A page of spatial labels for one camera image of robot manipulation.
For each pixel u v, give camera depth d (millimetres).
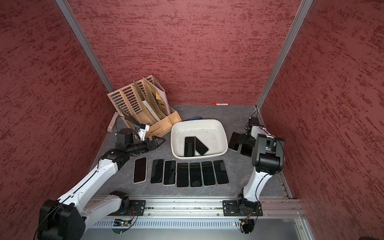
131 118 1120
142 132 734
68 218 380
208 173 851
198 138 999
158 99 897
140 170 853
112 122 1086
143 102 833
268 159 525
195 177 833
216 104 1245
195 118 1108
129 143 633
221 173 870
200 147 995
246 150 945
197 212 738
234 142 901
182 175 874
